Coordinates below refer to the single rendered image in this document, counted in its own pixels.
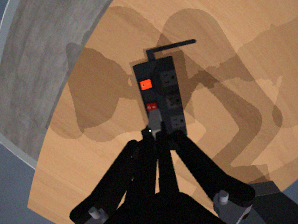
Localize black power strip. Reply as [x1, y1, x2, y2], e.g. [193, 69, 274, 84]
[133, 39, 196, 135]

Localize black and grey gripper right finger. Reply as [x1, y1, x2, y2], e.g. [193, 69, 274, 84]
[154, 109, 256, 224]

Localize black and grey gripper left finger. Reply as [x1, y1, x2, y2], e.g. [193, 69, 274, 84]
[69, 110, 157, 224]

